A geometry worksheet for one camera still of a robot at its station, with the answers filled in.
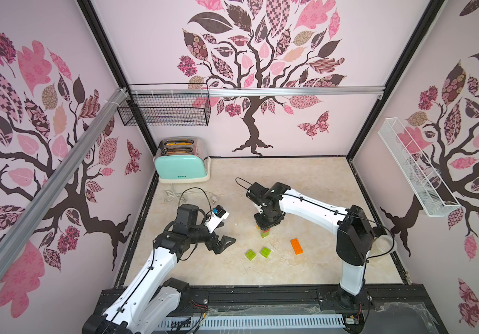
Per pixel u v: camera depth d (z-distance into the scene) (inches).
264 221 29.1
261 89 36.8
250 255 33.0
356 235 18.4
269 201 23.7
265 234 35.4
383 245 30.0
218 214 25.9
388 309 28.5
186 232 23.6
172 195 39.6
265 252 33.6
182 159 39.4
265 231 35.2
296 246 34.2
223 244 26.5
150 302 21.9
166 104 53.8
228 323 27.5
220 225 26.4
